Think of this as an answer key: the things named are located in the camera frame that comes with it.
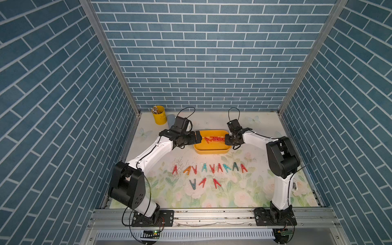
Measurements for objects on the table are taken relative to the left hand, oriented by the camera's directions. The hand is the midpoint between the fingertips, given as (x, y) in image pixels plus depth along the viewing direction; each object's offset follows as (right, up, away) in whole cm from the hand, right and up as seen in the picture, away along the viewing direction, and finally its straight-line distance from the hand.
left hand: (199, 139), depth 86 cm
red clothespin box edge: (+8, -2, +19) cm, 21 cm away
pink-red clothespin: (+12, -17, +5) cm, 22 cm away
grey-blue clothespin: (-3, -25, -1) cm, 26 cm away
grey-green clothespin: (+22, -16, +6) cm, 28 cm away
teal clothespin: (+3, -17, +5) cm, 18 cm away
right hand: (+19, -3, +16) cm, 25 cm away
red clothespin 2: (+27, -18, +5) cm, 33 cm away
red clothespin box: (+2, -24, 0) cm, 24 cm away
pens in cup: (-29, +18, +13) cm, 37 cm away
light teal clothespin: (+16, -18, +6) cm, 25 cm away
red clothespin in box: (+13, -2, +19) cm, 23 cm away
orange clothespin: (-7, -18, +5) cm, 20 cm away
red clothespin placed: (-3, -19, +4) cm, 19 cm away
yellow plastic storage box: (+9, -7, +14) cm, 17 cm away
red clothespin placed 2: (+8, -18, +5) cm, 21 cm away
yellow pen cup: (-28, +13, +21) cm, 37 cm away
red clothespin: (-14, -18, +5) cm, 24 cm away
